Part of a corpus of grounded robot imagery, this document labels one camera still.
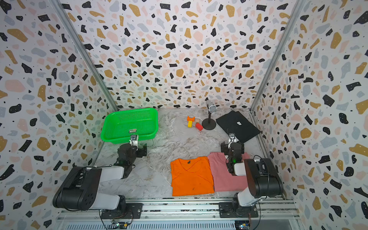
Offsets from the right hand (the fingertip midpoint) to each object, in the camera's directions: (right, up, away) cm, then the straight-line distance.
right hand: (233, 141), depth 94 cm
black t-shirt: (+6, +13, +20) cm, 24 cm away
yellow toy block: (-29, +12, +18) cm, 36 cm away
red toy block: (-22, +9, +16) cm, 29 cm away
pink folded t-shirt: (-9, -21, -12) cm, 26 cm away
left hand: (-61, -1, -2) cm, 61 cm away
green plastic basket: (-84, +10, +15) cm, 86 cm away
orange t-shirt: (-28, -20, -8) cm, 35 cm away
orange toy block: (-29, +15, +21) cm, 40 cm away
